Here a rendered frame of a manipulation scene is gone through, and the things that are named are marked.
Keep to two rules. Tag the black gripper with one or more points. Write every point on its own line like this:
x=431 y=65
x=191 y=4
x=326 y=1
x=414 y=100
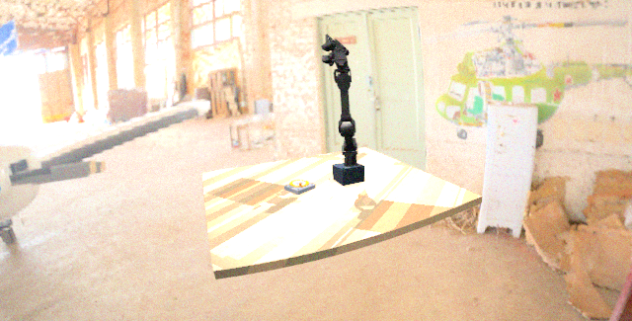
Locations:
x=334 y=46

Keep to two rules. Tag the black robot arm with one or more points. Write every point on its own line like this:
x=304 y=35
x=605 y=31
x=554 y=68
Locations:
x=347 y=130

